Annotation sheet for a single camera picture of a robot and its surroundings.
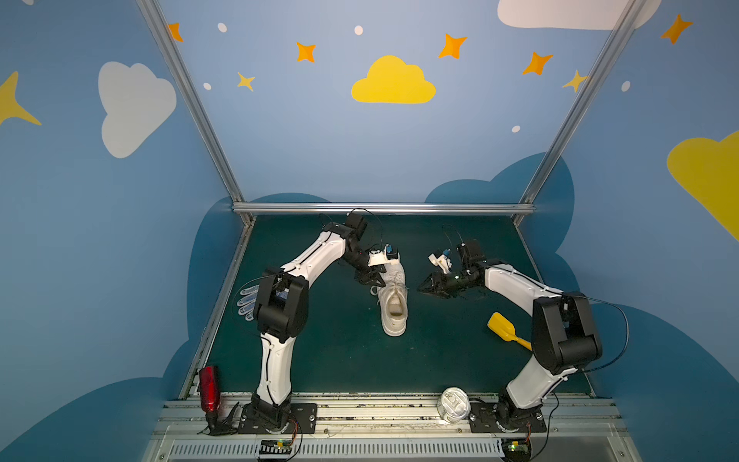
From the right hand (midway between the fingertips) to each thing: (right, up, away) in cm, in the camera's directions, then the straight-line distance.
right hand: (424, 288), depth 89 cm
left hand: (-14, +5, +3) cm, 15 cm away
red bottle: (-61, -26, -11) cm, 67 cm away
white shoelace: (-10, +1, +1) cm, 10 cm away
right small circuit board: (+21, -40, -15) cm, 48 cm away
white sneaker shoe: (-9, -4, +1) cm, 10 cm away
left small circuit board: (-41, -39, -16) cm, 58 cm away
